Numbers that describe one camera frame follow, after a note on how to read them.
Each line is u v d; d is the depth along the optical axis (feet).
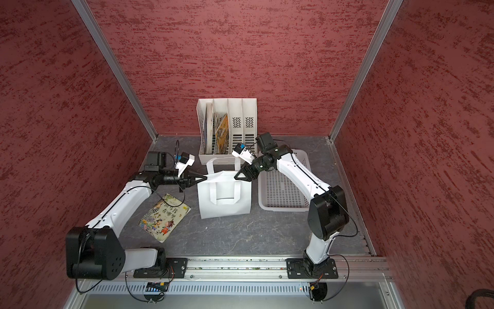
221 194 2.59
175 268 2.41
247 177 2.37
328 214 1.51
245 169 2.33
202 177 2.40
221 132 3.24
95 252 1.32
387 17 2.38
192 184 2.35
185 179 2.22
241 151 2.33
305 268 2.15
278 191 3.61
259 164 2.32
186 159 2.16
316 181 1.64
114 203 1.59
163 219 2.84
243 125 3.86
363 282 2.47
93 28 2.48
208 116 3.27
